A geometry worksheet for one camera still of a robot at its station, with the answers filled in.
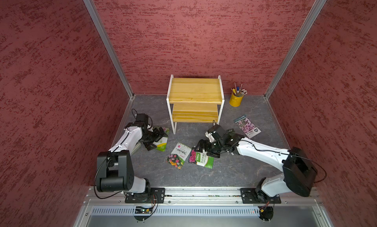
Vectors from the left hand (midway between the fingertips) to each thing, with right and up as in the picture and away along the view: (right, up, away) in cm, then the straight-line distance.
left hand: (162, 142), depth 86 cm
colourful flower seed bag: (+10, -8, +2) cm, 13 cm away
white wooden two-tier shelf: (+18, +25, -12) cm, 33 cm away
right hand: (+22, -5, -6) cm, 24 cm away
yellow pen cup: (+51, +30, +21) cm, 63 cm away
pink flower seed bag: (+58, +7, +14) cm, 60 cm away
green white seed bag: (-2, -2, +6) cm, 7 cm away
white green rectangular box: (-17, -4, +3) cm, 17 cm away
